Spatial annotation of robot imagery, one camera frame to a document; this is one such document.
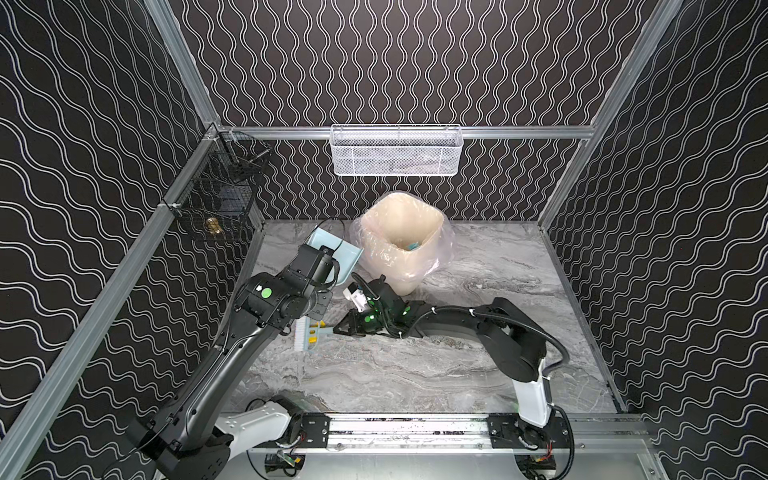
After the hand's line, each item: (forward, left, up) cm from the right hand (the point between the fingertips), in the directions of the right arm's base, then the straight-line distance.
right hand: (335, 333), depth 82 cm
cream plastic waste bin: (+37, -18, 0) cm, 41 cm away
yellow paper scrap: (0, +8, -5) cm, 9 cm away
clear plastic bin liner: (+21, -31, +8) cm, 38 cm away
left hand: (+1, +2, +18) cm, 18 cm away
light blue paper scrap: (+18, -21, +16) cm, 32 cm away
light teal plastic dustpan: (+11, -5, +21) cm, 24 cm away
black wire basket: (+35, +39, +18) cm, 55 cm away
